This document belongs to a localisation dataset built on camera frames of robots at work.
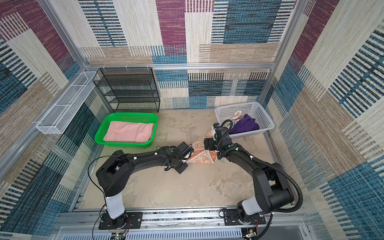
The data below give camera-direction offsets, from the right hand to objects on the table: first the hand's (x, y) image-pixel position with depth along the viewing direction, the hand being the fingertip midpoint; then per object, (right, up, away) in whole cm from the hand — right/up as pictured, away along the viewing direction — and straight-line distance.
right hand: (211, 142), depth 91 cm
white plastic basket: (+34, +22, +23) cm, 47 cm away
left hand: (-17, -13, 0) cm, 22 cm away
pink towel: (-60, +6, +15) cm, 63 cm away
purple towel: (+23, +11, +9) cm, 27 cm away
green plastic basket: (-50, +16, +12) cm, 54 cm away
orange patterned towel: (-7, -9, +3) cm, 11 cm away
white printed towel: (+22, +17, +20) cm, 34 cm away
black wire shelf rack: (-57, +36, +17) cm, 69 cm away
